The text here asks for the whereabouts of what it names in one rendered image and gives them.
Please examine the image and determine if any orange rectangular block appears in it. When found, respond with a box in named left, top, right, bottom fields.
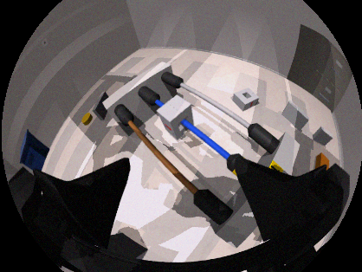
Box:
left=314, top=153, right=330, bottom=170

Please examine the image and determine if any yellow short cylinder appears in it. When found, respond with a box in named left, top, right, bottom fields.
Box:
left=82, top=113, right=92, bottom=125

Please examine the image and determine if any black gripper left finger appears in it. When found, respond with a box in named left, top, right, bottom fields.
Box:
left=33, top=157, right=130, bottom=250

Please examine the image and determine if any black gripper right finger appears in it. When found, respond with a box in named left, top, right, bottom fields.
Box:
left=234, top=157, right=327, bottom=242

